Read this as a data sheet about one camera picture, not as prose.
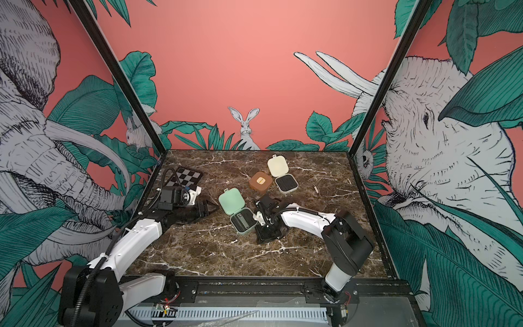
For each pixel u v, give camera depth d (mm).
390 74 855
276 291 750
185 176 1041
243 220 921
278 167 1089
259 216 817
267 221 648
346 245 452
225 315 701
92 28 731
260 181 1041
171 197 659
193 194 785
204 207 744
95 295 395
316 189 1041
